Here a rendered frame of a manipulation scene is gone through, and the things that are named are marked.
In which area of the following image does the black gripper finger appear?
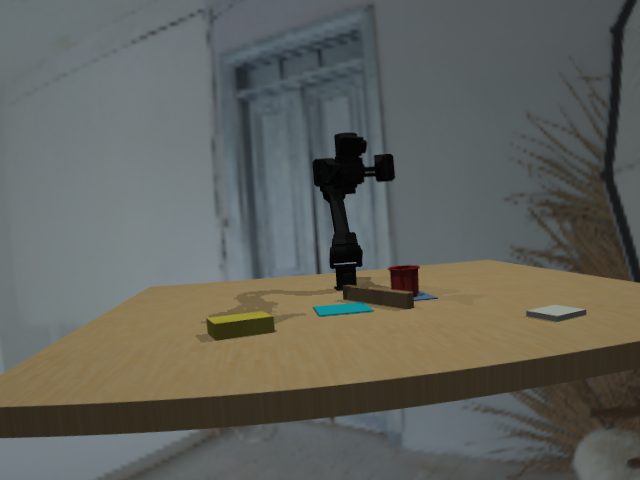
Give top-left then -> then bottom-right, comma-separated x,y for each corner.
373,155 -> 388,181
320,158 -> 341,185

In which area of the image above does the grey flat square pad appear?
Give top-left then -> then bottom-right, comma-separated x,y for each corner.
526,305 -> 587,322

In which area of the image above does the olive yellow rectangular block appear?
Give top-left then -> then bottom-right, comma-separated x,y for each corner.
206,311 -> 274,341

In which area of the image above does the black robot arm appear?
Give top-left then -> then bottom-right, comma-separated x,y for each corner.
320,132 -> 367,291

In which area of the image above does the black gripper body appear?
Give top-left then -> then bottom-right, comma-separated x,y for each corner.
312,154 -> 395,186

